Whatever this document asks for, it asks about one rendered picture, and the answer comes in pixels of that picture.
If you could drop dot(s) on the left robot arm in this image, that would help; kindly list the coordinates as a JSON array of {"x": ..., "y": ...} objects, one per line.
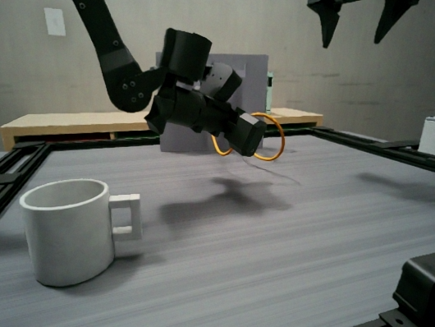
[{"x": 185, "y": 54}]

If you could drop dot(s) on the white mug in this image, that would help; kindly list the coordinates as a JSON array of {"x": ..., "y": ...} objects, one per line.
[{"x": 72, "y": 244}]

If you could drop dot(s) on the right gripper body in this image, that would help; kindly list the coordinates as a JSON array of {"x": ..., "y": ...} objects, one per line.
[{"x": 331, "y": 3}]

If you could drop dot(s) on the orange cable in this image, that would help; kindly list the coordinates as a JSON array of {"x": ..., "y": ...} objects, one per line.
[{"x": 269, "y": 159}]

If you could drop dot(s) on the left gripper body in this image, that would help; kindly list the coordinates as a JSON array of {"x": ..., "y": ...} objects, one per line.
[{"x": 245, "y": 131}]

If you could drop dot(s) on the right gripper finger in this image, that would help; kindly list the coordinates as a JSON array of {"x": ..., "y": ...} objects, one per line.
[
  {"x": 393, "y": 10},
  {"x": 328, "y": 19}
]

